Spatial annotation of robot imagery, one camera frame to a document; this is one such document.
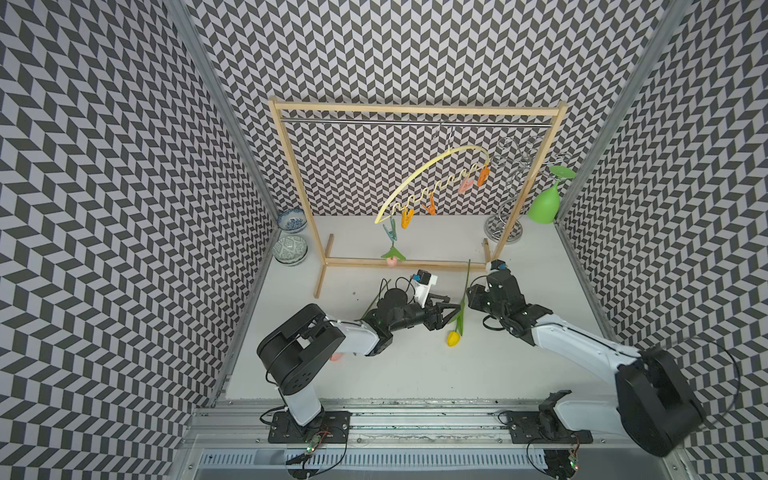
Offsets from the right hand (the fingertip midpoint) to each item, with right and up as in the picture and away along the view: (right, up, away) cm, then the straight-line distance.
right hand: (470, 295), depth 88 cm
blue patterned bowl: (-63, +24, +28) cm, 73 cm away
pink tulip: (-38, -17, -4) cm, 42 cm away
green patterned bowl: (-60, +13, +17) cm, 64 cm away
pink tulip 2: (-23, +12, +1) cm, 26 cm away
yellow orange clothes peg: (-19, +22, -13) cm, 32 cm away
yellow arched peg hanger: (-11, +30, -8) cm, 33 cm away
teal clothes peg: (-23, +17, -16) cm, 33 cm away
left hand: (-6, -2, -8) cm, 10 cm away
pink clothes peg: (-3, +32, -5) cm, 32 cm away
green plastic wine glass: (+22, +26, 0) cm, 34 cm away
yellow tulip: (-5, -12, -2) cm, 14 cm away
